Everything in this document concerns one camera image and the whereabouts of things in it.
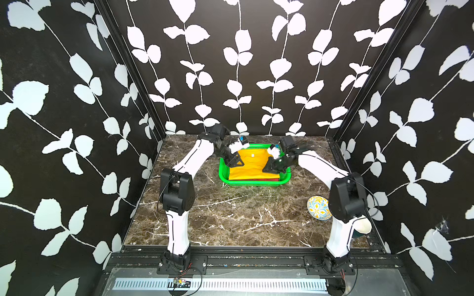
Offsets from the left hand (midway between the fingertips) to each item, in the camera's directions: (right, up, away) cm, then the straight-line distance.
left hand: (240, 155), depth 90 cm
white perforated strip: (-6, -50, -20) cm, 54 cm away
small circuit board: (-23, -50, -19) cm, 58 cm away
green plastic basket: (-8, -8, +2) cm, 11 cm away
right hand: (+11, -5, 0) cm, 12 cm away
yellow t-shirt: (+8, -3, +14) cm, 16 cm away
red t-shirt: (+10, -12, +3) cm, 16 cm away
